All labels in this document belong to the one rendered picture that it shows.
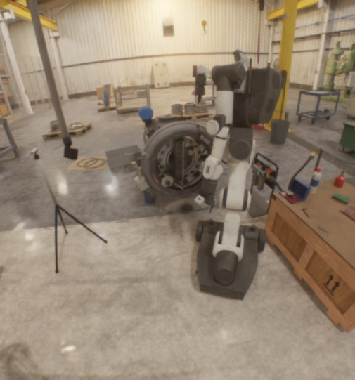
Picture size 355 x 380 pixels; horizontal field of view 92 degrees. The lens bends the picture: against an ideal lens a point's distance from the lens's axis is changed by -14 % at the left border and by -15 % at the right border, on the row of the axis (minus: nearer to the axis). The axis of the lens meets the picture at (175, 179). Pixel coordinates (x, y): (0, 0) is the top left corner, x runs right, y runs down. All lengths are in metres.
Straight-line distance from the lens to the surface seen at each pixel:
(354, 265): 1.44
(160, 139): 1.70
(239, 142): 1.10
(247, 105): 1.18
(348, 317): 1.64
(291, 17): 5.19
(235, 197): 1.29
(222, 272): 1.31
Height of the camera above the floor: 1.41
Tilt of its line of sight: 30 degrees down
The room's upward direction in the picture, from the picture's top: 4 degrees counter-clockwise
